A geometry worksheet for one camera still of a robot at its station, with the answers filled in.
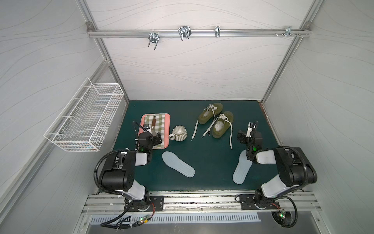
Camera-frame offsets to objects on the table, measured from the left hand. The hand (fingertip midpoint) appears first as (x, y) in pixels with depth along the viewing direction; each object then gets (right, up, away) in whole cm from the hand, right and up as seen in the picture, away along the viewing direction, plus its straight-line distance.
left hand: (152, 133), depth 94 cm
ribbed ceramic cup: (+18, -1, +5) cm, 18 cm away
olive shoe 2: (+48, +5, +9) cm, 49 cm away
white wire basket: (-26, +8, -26) cm, 38 cm away
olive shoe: (+38, +13, +13) cm, 42 cm away
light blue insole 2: (+56, -19, -11) cm, 61 cm away
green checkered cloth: (+3, +5, +10) cm, 12 cm away
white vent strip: (+24, -39, -24) cm, 51 cm away
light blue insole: (+14, -16, -6) cm, 22 cm away
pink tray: (+8, +9, +14) cm, 19 cm away
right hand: (+64, +2, 0) cm, 64 cm away
